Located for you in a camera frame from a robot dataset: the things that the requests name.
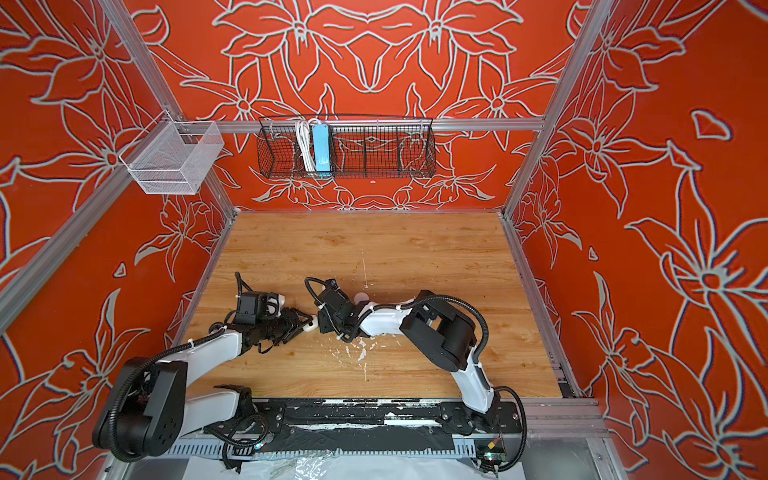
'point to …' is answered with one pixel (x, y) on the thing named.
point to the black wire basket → (361, 148)
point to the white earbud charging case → (308, 327)
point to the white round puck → (361, 296)
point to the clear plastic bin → (173, 157)
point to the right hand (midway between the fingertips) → (317, 318)
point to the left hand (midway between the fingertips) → (309, 321)
